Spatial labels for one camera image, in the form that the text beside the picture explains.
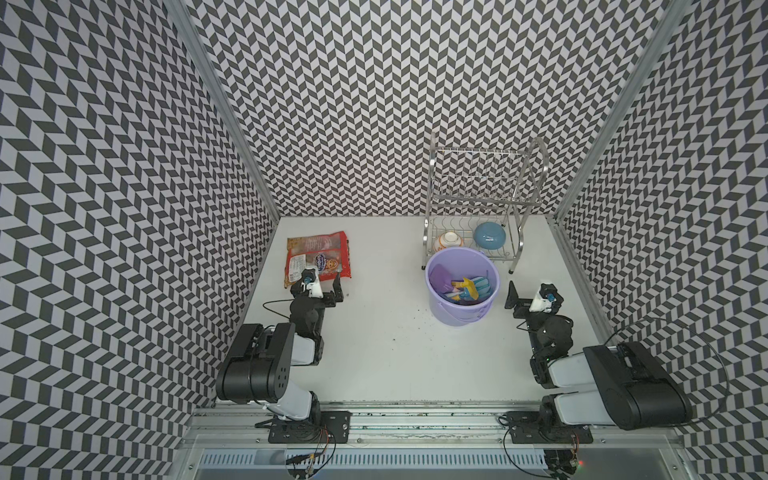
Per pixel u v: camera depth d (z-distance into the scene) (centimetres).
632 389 44
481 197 83
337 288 83
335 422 74
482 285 85
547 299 71
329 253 106
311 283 75
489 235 104
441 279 91
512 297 82
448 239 100
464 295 88
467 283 88
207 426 74
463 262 88
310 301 75
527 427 72
